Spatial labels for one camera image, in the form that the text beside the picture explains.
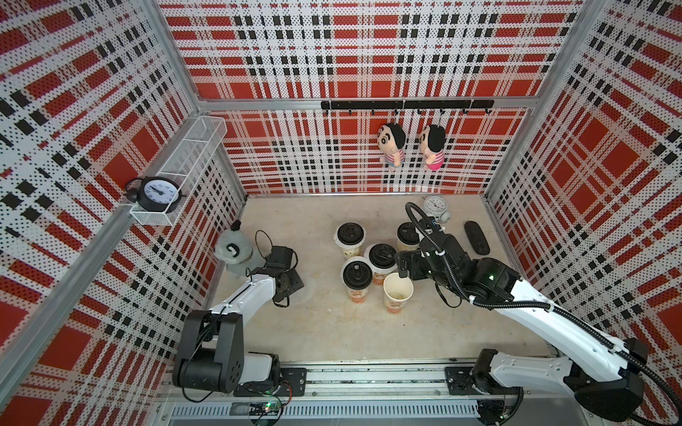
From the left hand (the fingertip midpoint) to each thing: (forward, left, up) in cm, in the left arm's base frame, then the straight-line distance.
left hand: (297, 284), depth 91 cm
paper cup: (-7, -21, +11) cm, 25 cm away
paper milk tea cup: (+8, -19, +10) cm, 22 cm away
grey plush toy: (+3, +16, +19) cm, 25 cm away
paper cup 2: (-8, -33, +12) cm, 36 cm away
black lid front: (-4, -21, +15) cm, 26 cm away
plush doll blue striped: (+39, -33, +32) cm, 60 cm away
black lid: (+2, -29, +16) cm, 33 cm away
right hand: (-3, -37, +24) cm, 44 cm away
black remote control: (+22, -70, -3) cm, 73 cm away
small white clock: (+36, -55, +1) cm, 66 cm away
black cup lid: (+11, -19, +16) cm, 27 cm away
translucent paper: (+3, -24, +14) cm, 28 cm away
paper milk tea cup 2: (-4, -28, +15) cm, 32 cm away
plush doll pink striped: (+41, -48, +29) cm, 70 cm away
